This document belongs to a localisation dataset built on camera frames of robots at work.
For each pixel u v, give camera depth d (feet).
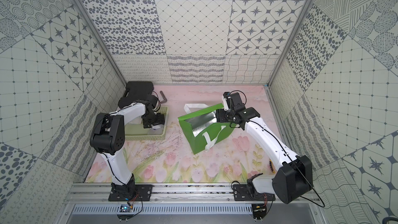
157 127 3.06
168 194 2.46
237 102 2.01
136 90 3.85
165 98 3.64
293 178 1.29
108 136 1.70
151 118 2.80
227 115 2.24
